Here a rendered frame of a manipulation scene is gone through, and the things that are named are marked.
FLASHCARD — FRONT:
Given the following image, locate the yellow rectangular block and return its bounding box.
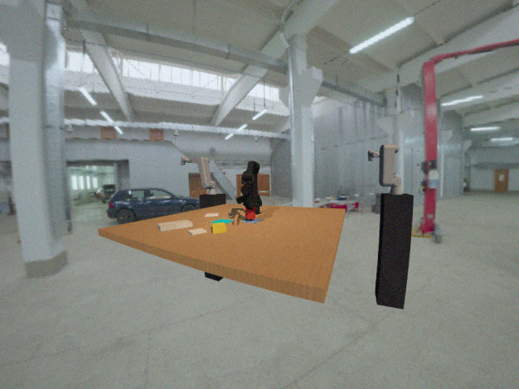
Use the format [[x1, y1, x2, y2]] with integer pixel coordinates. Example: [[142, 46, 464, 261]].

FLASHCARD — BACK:
[[212, 223, 226, 233]]

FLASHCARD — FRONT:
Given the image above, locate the beige flat rectangular block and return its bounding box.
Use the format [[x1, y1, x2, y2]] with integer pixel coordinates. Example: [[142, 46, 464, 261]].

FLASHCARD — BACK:
[[157, 220, 193, 232]]

